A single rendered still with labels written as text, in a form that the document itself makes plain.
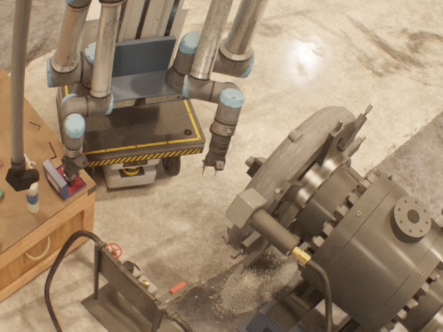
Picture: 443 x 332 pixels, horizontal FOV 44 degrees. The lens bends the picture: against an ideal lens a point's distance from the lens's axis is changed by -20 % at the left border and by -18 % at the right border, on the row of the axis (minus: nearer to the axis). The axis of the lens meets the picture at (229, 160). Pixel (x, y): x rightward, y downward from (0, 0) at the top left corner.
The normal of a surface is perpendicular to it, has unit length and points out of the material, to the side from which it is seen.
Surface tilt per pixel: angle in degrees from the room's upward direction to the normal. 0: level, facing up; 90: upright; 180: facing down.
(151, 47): 90
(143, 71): 90
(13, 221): 0
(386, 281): 51
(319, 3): 0
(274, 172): 46
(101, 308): 0
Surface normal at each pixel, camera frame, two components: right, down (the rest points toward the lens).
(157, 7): 0.33, 0.77
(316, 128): 0.10, -0.54
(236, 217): -0.52, 0.19
